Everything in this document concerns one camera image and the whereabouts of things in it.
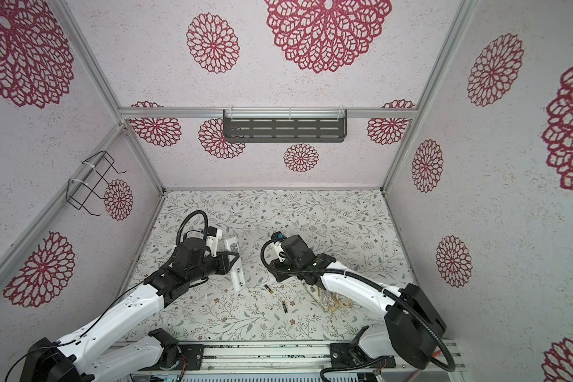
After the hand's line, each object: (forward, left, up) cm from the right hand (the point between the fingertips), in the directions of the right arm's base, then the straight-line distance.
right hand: (270, 263), depth 81 cm
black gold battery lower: (-10, -5, -12) cm, 17 cm away
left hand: (0, +11, +2) cm, 11 cm away
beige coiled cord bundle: (-9, -21, -10) cm, 25 cm away
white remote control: (-4, +11, +2) cm, 12 cm away
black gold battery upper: (-4, +1, -12) cm, 13 cm away
